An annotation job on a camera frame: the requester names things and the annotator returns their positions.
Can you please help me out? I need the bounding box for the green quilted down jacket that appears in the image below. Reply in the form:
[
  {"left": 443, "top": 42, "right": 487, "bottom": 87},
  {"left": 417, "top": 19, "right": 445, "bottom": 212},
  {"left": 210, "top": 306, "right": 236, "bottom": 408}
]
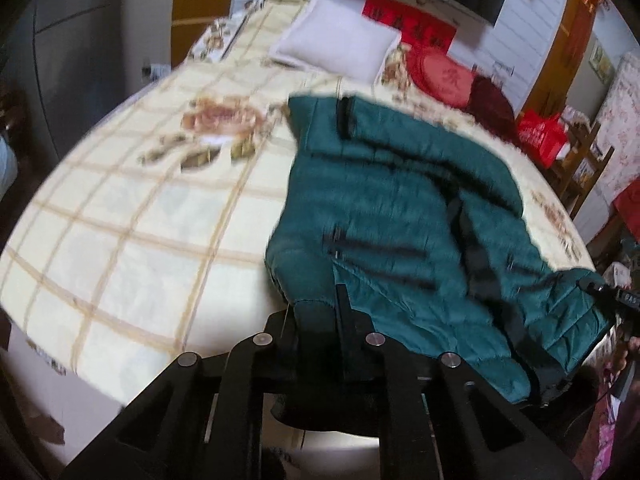
[{"left": 263, "top": 93, "right": 614, "bottom": 434}]

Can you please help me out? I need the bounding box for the wooden shelf rack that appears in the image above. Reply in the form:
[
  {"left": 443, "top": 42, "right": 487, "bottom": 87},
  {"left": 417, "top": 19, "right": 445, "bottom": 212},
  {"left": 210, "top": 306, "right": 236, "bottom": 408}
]
[{"left": 544, "top": 122, "right": 615, "bottom": 220}]

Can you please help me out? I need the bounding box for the floral checked bed cover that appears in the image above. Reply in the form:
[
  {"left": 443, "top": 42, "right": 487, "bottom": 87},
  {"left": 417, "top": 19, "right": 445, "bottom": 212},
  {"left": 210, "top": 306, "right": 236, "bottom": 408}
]
[{"left": 1, "top": 0, "right": 592, "bottom": 403}]

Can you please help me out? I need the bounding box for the red shopping bag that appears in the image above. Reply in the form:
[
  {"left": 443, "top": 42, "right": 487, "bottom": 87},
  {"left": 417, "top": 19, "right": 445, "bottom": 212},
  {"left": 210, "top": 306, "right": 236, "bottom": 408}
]
[{"left": 516, "top": 110, "right": 568, "bottom": 169}]

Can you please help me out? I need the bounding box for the dark red velvet cushion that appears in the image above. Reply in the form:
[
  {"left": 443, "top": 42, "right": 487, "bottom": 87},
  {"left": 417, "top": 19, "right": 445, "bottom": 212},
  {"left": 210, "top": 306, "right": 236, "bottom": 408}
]
[{"left": 466, "top": 76, "right": 518, "bottom": 143}]

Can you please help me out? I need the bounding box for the red heart-shaped cushion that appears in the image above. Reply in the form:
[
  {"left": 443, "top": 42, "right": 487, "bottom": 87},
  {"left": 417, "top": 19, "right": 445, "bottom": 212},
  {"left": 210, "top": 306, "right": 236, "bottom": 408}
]
[{"left": 406, "top": 47, "right": 475, "bottom": 110}]

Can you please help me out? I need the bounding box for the red banner with characters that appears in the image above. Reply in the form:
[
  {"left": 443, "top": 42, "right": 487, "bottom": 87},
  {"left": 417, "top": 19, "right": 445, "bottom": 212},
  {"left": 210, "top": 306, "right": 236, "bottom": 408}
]
[{"left": 362, "top": 0, "right": 457, "bottom": 53}]

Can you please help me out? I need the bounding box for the white square pillow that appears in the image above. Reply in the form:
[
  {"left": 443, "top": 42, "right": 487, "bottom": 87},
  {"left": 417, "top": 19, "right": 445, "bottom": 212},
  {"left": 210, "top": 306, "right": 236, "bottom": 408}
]
[{"left": 269, "top": 0, "right": 401, "bottom": 84}]

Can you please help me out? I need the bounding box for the red hanging wall ornament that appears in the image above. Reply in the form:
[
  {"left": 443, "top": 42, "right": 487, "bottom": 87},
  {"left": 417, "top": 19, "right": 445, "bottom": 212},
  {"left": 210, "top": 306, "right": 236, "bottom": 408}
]
[{"left": 562, "top": 0, "right": 608, "bottom": 68}]

